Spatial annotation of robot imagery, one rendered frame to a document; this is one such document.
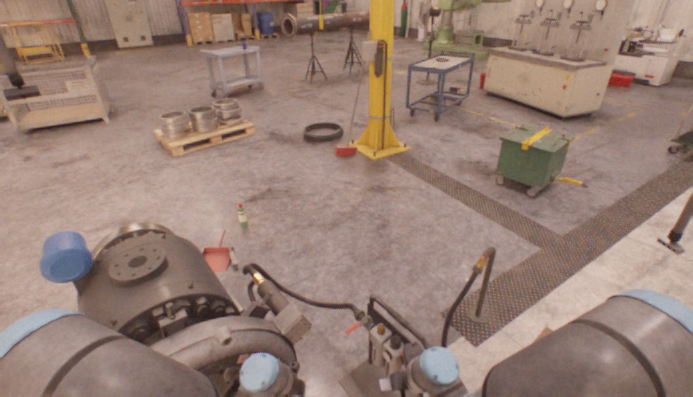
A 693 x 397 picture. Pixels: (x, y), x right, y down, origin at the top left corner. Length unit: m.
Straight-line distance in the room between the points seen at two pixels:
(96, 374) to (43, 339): 0.09
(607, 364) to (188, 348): 1.05
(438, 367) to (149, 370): 0.70
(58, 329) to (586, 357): 0.58
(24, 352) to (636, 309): 0.69
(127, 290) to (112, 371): 1.19
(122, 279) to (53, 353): 1.14
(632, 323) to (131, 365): 0.55
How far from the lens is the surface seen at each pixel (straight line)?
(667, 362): 0.52
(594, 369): 0.47
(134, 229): 2.12
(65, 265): 1.78
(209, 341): 1.25
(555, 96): 6.45
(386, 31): 4.24
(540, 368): 0.48
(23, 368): 0.53
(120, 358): 0.48
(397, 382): 1.18
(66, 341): 0.52
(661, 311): 0.56
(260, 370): 1.00
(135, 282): 1.64
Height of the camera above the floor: 1.90
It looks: 29 degrees down
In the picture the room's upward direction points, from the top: 1 degrees counter-clockwise
